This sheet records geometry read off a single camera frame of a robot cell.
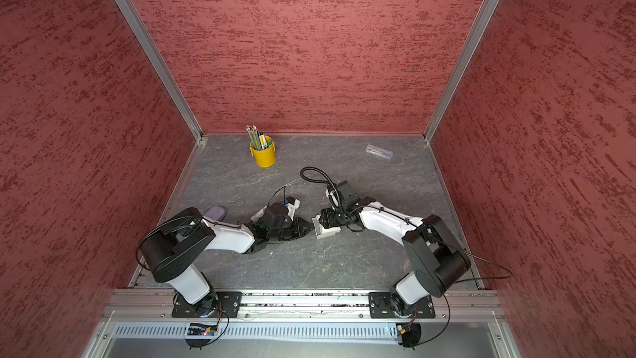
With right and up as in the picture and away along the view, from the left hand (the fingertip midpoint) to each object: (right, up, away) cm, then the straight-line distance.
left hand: (313, 232), depth 87 cm
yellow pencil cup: (-22, +27, +18) cm, 39 cm away
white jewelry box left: (-22, +5, +2) cm, 22 cm away
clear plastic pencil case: (+30, +30, +27) cm, 50 cm away
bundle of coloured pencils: (-24, +35, +16) cm, 45 cm away
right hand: (+5, +3, +1) cm, 6 cm away
